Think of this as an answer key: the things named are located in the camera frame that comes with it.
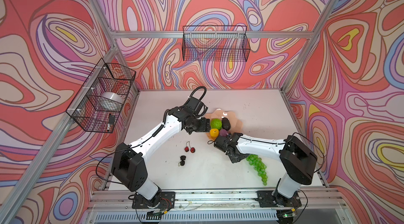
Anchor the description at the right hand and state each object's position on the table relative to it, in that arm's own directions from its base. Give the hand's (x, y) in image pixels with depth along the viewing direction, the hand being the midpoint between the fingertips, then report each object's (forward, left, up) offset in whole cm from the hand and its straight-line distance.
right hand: (243, 157), depth 85 cm
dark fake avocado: (+20, +7, +4) cm, 22 cm away
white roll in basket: (+16, +63, +32) cm, 73 cm away
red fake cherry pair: (+6, +31, 0) cm, 32 cm away
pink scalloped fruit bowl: (+20, +1, +2) cm, 20 cm away
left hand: (+12, +19, +14) cm, 27 cm away
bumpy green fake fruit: (+19, +14, +5) cm, 24 cm away
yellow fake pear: (+13, +15, +6) cm, 21 cm away
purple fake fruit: (+14, +10, +4) cm, 17 cm away
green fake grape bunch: (-4, -6, +3) cm, 8 cm away
